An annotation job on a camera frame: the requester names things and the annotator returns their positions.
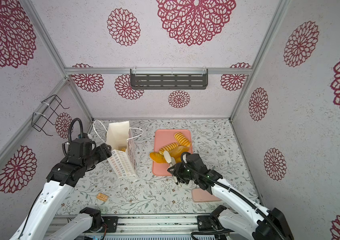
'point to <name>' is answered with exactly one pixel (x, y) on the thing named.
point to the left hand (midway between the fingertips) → (105, 152)
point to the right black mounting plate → (205, 223)
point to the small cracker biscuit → (102, 196)
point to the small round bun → (123, 149)
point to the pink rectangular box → (201, 195)
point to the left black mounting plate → (111, 223)
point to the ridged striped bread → (167, 147)
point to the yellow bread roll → (177, 157)
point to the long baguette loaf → (177, 152)
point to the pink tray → (163, 137)
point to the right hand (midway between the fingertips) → (168, 170)
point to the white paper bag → (119, 139)
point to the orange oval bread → (157, 157)
